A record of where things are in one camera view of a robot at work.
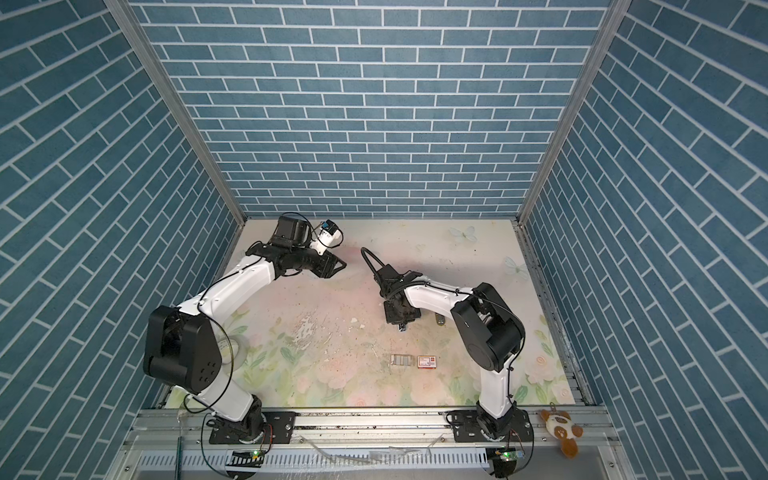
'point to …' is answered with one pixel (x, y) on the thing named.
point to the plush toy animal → (560, 425)
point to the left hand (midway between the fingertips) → (338, 259)
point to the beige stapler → (440, 319)
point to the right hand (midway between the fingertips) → (394, 316)
